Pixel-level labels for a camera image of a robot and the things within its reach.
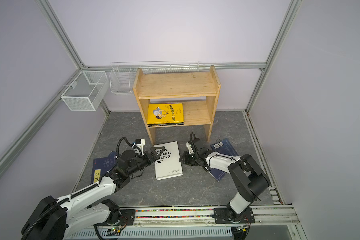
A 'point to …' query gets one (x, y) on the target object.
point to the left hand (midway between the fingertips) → (162, 153)
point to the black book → (165, 124)
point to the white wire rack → (122, 75)
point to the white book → (168, 165)
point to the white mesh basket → (86, 91)
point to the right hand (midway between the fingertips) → (180, 161)
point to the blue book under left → (112, 156)
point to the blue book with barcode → (224, 146)
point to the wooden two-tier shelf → (178, 99)
